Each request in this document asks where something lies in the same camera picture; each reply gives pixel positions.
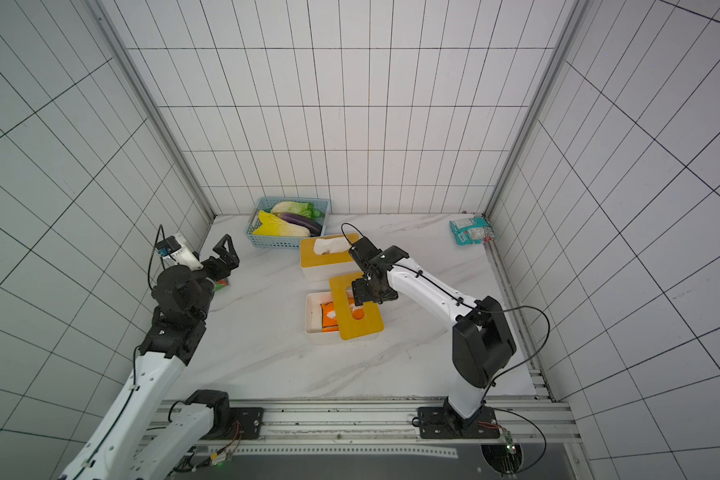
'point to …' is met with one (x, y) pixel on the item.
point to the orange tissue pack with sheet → (330, 245)
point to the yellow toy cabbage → (272, 226)
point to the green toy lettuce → (306, 209)
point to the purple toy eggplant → (313, 227)
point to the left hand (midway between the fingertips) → (215, 249)
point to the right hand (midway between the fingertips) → (359, 299)
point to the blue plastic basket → (282, 241)
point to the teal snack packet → (470, 231)
